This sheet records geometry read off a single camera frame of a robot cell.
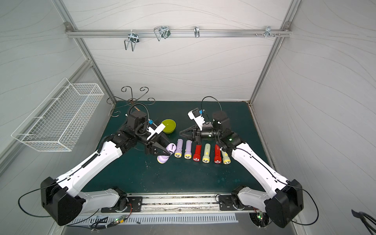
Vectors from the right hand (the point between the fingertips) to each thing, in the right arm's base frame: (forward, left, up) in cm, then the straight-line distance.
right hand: (180, 134), depth 65 cm
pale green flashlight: (+1, -14, -28) cm, 31 cm away
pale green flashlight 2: (+1, -26, -28) cm, 38 cm away
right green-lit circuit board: (-26, -40, -33) cm, 58 cm away
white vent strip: (-28, -8, -31) cm, 43 cm away
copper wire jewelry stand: (+19, +35, 0) cm, 40 cm away
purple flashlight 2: (+3, -2, -28) cm, 28 cm away
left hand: (-10, +2, +1) cm, 10 cm away
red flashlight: (+2, -8, -28) cm, 29 cm away
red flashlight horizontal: (+1, -21, -29) cm, 36 cm away
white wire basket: (+2, +59, +1) cm, 59 cm away
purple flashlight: (-9, +2, +4) cm, 11 cm away
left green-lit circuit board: (-31, +28, -29) cm, 51 cm away
